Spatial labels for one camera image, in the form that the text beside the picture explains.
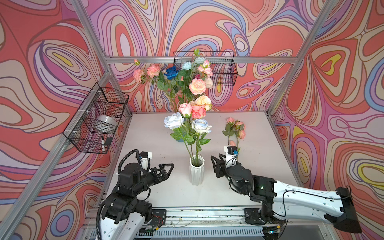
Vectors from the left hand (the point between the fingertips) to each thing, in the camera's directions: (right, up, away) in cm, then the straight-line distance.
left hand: (170, 168), depth 67 cm
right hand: (+21, +3, +4) cm, 21 cm away
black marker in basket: (-34, +11, +5) cm, 36 cm away
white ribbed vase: (+12, -1, +2) cm, 12 cm away
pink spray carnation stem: (+42, +19, +41) cm, 62 cm away
